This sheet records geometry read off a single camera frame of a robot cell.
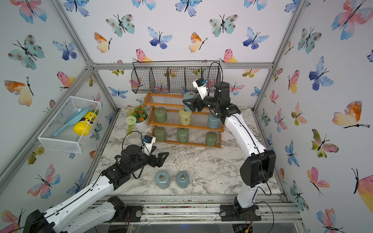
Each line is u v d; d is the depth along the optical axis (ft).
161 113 2.91
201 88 2.10
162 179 2.53
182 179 2.54
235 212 2.19
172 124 3.03
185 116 2.84
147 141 2.16
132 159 1.91
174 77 3.22
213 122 2.84
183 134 3.13
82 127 2.30
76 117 2.23
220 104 1.98
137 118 3.23
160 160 2.25
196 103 2.16
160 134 3.14
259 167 1.48
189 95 2.33
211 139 3.06
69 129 2.25
